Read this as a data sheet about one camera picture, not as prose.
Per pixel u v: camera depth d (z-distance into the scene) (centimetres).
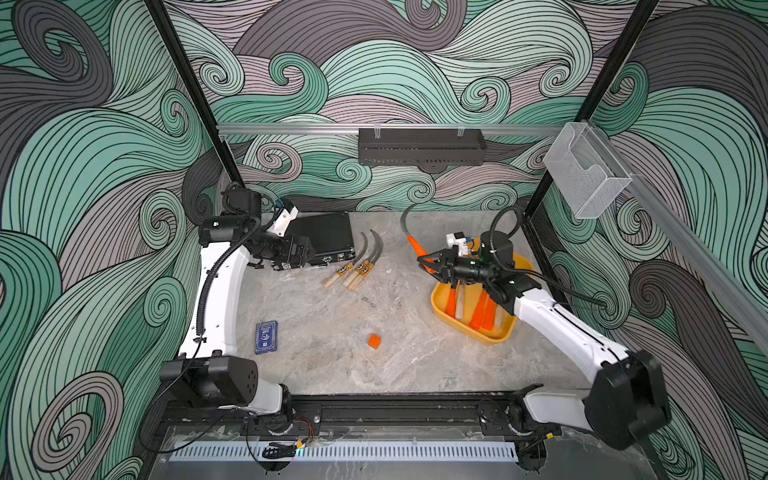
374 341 87
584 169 79
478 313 91
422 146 95
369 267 102
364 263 103
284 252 64
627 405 40
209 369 38
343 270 101
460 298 94
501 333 84
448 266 66
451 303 94
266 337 86
